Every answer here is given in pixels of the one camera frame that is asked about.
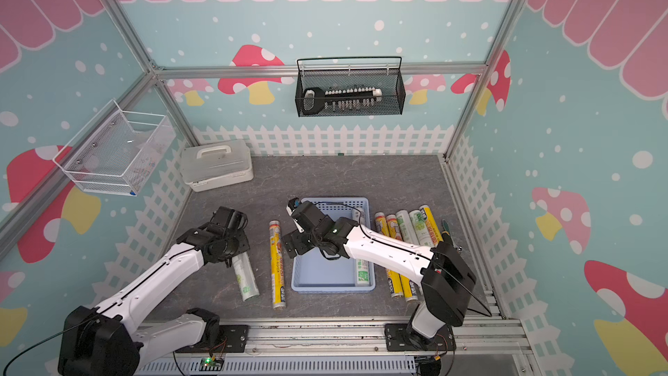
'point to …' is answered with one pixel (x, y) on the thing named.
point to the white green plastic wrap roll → (363, 271)
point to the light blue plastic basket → (315, 272)
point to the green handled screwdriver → (445, 228)
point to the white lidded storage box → (208, 166)
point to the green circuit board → (210, 364)
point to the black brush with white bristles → (340, 99)
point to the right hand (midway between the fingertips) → (296, 236)
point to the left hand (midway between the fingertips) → (241, 248)
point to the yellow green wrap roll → (432, 224)
